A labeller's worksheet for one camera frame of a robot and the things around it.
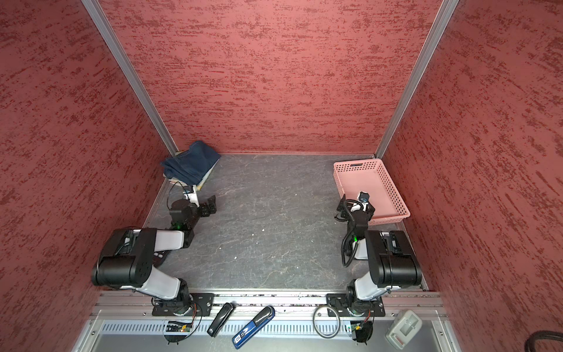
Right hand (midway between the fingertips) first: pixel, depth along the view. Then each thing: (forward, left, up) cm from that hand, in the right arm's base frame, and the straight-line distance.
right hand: (354, 199), depth 91 cm
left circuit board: (-43, +68, -10) cm, 81 cm away
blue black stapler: (-44, +40, -4) cm, 59 cm away
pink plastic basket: (+21, -16, -11) cm, 28 cm away
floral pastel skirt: (+17, +71, -6) cm, 73 cm away
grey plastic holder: (-44, -8, -6) cm, 45 cm away
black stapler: (-41, +51, -4) cm, 66 cm away
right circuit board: (-45, +5, -11) cm, 46 cm away
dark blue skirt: (+22, +76, +1) cm, 79 cm away
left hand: (+3, +66, -1) cm, 66 cm away
